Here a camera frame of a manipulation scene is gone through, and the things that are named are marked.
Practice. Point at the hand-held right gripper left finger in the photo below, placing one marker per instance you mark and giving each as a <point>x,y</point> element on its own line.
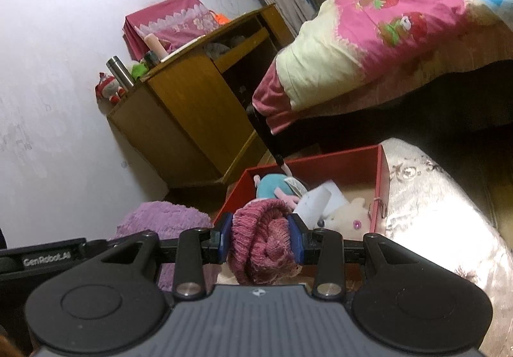
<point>224,238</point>

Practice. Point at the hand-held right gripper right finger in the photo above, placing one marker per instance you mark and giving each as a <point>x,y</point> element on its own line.
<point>297,240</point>

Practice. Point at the pink knit hat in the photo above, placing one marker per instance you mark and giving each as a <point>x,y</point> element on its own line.
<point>262,240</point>

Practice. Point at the red cardboard box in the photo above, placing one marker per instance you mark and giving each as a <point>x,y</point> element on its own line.
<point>340,168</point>

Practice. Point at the white paper sheet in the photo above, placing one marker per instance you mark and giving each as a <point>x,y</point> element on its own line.
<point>316,202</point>

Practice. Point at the white plush bear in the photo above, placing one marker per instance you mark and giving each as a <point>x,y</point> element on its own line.
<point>346,216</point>

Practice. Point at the teal plush doll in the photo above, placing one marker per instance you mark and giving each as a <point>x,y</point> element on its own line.
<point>270,186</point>

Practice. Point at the purple fluffy cushion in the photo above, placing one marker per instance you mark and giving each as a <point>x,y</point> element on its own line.
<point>164,216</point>

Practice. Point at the wooden desk cabinet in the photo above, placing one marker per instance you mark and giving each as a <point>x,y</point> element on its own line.
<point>188,112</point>

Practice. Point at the white floral cushion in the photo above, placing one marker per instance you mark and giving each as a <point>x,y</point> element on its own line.
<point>441,220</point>

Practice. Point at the red santa plush doll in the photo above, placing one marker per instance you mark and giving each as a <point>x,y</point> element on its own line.
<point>109,88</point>

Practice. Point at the green plush toy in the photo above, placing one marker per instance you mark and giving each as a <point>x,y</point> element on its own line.
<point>139,70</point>

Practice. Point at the grey cloth in desk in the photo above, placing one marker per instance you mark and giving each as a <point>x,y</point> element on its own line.
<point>220,47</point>

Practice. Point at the dark small jar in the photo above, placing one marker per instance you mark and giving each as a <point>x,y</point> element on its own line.
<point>151,59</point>

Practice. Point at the steel thermos flask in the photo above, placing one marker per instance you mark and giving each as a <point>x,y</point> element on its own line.
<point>120,74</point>

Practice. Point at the pink cylindrical bottle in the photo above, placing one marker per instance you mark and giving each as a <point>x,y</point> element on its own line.
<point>154,46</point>

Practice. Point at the pink floral quilt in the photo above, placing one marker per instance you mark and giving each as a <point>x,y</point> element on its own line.
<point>360,44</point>

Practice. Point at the orange small object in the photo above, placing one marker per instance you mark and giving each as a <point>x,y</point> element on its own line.
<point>219,18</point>

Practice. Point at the pink cloth covered box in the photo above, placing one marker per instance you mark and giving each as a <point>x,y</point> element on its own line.
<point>168,22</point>

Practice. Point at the dark bed frame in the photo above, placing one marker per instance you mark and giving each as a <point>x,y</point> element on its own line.
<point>421,112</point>

